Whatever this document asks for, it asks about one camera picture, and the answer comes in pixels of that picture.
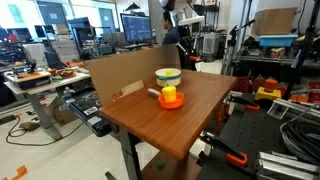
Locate black floor cable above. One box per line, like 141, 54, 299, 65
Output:
4, 114, 85, 147

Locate brown cardboard panel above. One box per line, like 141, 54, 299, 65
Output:
85, 44, 182, 107

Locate person in dark shirt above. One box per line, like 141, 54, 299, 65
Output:
161, 10, 181, 47

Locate large cardboard box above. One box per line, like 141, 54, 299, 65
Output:
251, 6, 298, 37

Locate black cable bundle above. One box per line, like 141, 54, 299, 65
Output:
279, 119, 320, 165

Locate blue plastic bin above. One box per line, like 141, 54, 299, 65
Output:
258, 33, 299, 48

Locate white bowl with teal stripe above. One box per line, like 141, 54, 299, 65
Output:
154, 67, 182, 88

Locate black equipment case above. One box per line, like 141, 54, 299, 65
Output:
61, 87, 114, 138

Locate red bowl with toys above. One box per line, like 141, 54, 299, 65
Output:
55, 68, 76, 80

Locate white office desk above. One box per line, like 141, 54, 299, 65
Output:
3, 68, 92, 141

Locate small grey metal object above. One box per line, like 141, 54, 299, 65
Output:
147, 87, 163, 98

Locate black tripod stand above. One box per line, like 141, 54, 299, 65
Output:
220, 19, 258, 77

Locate yellow emergency stop button box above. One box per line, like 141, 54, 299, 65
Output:
254, 78, 283, 102

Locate cardboard box under desk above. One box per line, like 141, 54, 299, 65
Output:
44, 96, 78, 127

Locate black perforated breadboard plate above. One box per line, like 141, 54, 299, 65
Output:
195, 99, 320, 180

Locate aluminium extrusion bars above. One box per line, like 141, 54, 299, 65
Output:
255, 150, 320, 180

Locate orange black bar clamp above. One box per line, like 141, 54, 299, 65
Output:
227, 94, 261, 113
199, 130, 250, 168

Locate computer monitor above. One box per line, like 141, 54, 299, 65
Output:
120, 12, 154, 44

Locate yellow toy bell pepper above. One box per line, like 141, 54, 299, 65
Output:
161, 84, 178, 103

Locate black device with orange top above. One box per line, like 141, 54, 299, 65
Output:
14, 70, 53, 91

